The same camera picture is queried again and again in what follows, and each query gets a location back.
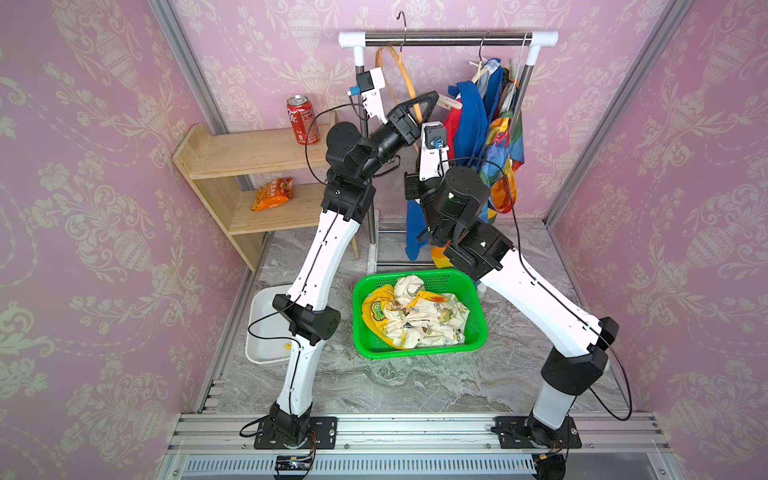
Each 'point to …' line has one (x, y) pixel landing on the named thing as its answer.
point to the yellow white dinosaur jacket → (406, 315)
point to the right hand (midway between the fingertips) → (429, 149)
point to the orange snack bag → (272, 194)
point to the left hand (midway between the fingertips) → (439, 102)
